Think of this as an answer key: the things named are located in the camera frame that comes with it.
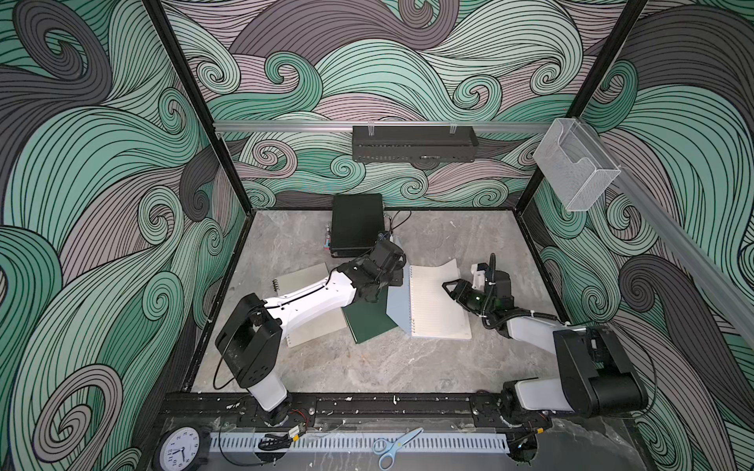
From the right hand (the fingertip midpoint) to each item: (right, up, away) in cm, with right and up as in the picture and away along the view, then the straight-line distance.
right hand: (444, 288), depth 90 cm
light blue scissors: (-19, -34, -22) cm, 45 cm away
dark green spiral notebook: (-25, -10, 0) cm, 26 cm away
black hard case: (-28, +23, +23) cm, 43 cm away
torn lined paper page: (-4, 0, +7) cm, 8 cm away
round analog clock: (-67, -32, -25) cm, 79 cm away
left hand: (-15, +8, -7) cm, 18 cm away
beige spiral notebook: (-40, -11, -3) cm, 41 cm away
